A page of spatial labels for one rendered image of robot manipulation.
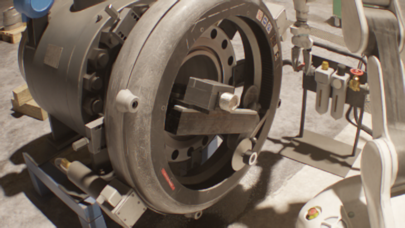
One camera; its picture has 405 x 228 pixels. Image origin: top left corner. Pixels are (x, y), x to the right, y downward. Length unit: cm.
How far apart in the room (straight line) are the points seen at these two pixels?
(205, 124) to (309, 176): 93
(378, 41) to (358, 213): 57
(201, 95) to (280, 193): 90
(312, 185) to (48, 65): 129
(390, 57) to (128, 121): 75
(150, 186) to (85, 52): 47
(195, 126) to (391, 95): 58
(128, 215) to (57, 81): 56
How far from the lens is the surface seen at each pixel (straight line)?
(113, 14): 98
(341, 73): 186
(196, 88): 103
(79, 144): 101
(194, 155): 137
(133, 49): 95
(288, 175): 193
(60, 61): 137
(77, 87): 126
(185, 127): 105
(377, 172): 103
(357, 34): 112
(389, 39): 115
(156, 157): 102
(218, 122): 116
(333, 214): 118
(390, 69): 113
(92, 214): 145
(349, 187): 132
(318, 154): 208
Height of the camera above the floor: 116
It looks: 28 degrees down
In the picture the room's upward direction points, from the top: 1 degrees counter-clockwise
